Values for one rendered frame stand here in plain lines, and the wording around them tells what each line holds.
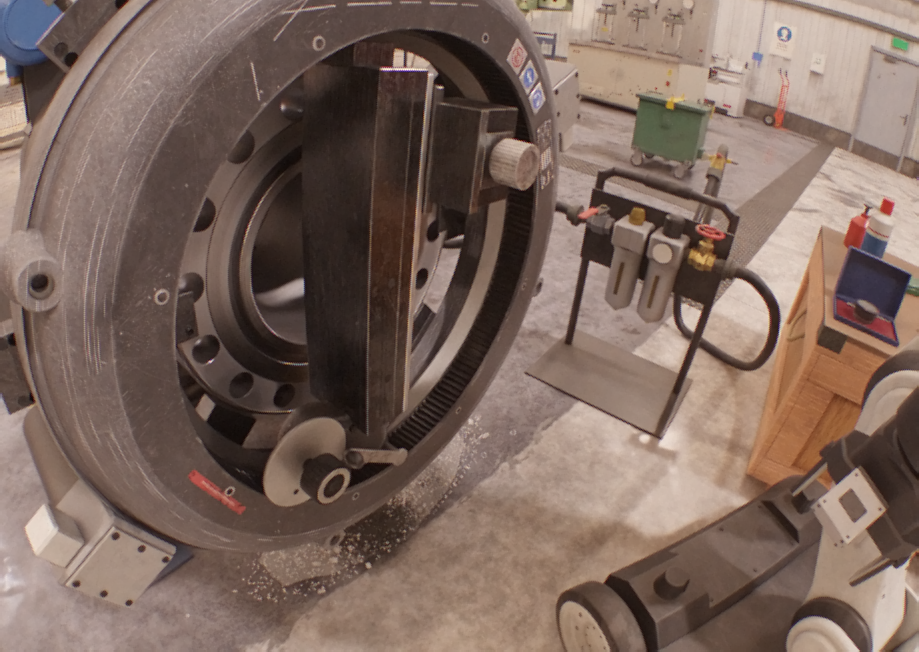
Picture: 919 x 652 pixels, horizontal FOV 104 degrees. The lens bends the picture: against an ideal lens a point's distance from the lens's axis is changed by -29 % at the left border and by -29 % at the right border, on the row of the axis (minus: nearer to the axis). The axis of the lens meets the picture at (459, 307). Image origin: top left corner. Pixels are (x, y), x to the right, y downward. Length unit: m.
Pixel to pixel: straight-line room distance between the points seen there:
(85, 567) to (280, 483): 0.22
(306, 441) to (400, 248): 0.22
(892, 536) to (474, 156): 0.47
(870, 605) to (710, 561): 0.30
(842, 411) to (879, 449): 0.76
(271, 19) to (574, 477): 1.05
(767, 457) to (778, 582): 0.38
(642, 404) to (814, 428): 0.48
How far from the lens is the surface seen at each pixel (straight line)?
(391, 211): 0.46
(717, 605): 0.86
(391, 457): 0.66
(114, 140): 0.34
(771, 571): 0.95
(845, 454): 0.45
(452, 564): 1.00
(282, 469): 0.53
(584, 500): 1.14
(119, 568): 0.56
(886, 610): 0.80
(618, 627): 0.77
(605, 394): 1.40
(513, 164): 0.45
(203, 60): 0.35
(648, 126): 3.80
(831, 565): 0.76
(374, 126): 0.43
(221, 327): 0.57
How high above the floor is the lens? 0.87
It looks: 32 degrees down
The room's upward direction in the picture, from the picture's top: 4 degrees clockwise
